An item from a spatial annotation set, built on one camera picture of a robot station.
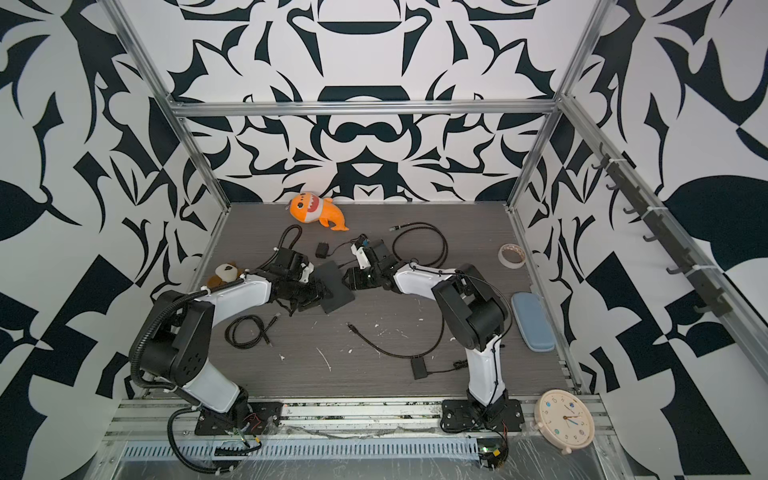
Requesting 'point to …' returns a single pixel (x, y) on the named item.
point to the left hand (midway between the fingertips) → (330, 292)
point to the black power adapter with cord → (322, 249)
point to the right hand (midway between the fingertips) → (347, 278)
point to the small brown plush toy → (223, 274)
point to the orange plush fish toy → (311, 208)
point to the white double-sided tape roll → (511, 256)
